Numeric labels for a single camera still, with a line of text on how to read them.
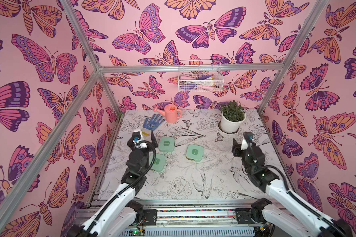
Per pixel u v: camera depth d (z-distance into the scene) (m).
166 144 1.00
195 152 0.95
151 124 1.13
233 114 0.95
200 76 0.95
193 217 0.75
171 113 1.09
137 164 0.55
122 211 0.60
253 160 0.56
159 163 0.91
